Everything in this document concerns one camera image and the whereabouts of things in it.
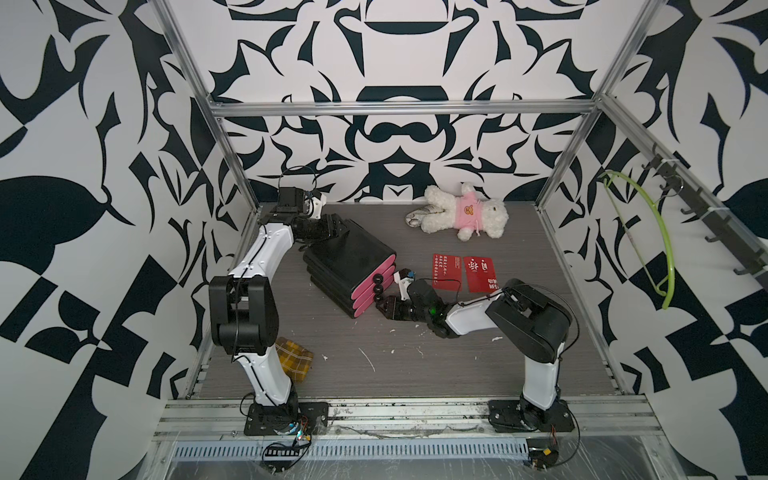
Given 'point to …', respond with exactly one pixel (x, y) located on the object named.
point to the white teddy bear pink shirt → (468, 214)
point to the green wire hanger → (670, 280)
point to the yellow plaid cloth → (294, 359)
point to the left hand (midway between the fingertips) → (338, 226)
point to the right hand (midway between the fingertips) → (378, 301)
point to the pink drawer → (374, 287)
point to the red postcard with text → (446, 267)
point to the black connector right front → (541, 453)
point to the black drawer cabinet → (351, 270)
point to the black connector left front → (278, 457)
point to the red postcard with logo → (481, 274)
